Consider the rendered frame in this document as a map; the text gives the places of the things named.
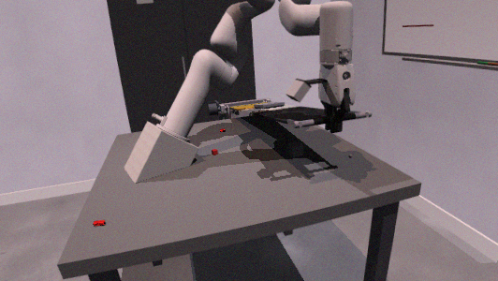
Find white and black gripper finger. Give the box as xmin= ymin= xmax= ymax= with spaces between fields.
xmin=320 ymin=100 xmax=332 ymax=130
xmin=330 ymin=88 xmax=350 ymax=133

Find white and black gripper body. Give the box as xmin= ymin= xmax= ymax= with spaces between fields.
xmin=318 ymin=61 xmax=355 ymax=107

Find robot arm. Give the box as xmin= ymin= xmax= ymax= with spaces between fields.
xmin=152 ymin=0 xmax=353 ymax=142

